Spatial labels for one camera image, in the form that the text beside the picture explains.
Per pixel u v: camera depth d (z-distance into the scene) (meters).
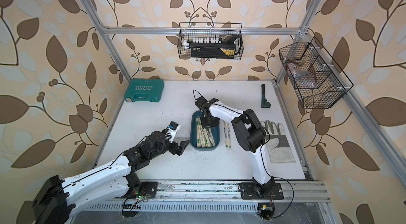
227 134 0.93
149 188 0.75
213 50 0.84
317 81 0.74
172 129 0.69
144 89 1.10
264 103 1.05
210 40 0.83
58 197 0.41
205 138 0.91
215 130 0.94
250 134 0.53
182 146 0.71
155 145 0.61
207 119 0.82
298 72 0.73
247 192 0.73
